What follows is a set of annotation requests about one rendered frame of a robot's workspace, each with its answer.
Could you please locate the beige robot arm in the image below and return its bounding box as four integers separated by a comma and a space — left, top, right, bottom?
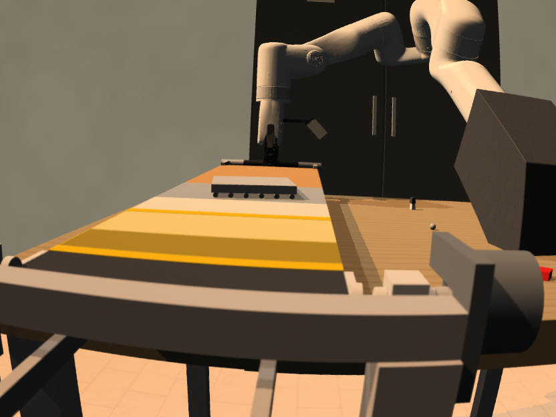
256, 0, 505, 123

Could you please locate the small red block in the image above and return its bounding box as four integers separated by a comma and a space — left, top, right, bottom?
540, 267, 553, 281

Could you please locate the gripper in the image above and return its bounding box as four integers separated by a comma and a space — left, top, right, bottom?
256, 98, 290, 167

